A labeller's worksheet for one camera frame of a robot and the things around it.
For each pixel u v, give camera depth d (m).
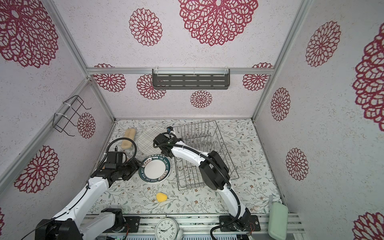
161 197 0.80
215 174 0.54
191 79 0.95
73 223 0.42
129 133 1.07
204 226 0.76
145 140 1.07
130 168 0.74
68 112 0.78
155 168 0.93
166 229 0.69
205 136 1.06
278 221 0.73
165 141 0.73
